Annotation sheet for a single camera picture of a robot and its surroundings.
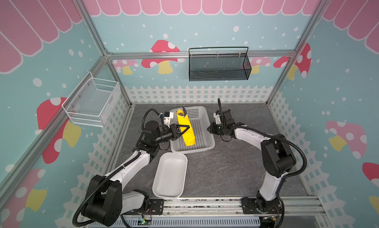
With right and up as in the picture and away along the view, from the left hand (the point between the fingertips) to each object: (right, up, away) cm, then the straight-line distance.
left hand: (189, 130), depth 75 cm
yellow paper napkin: (0, -3, -1) cm, 3 cm away
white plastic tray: (-11, -27, +10) cm, 31 cm away
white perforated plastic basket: (+7, +4, +34) cm, 35 cm away
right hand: (+11, 0, +20) cm, 22 cm away
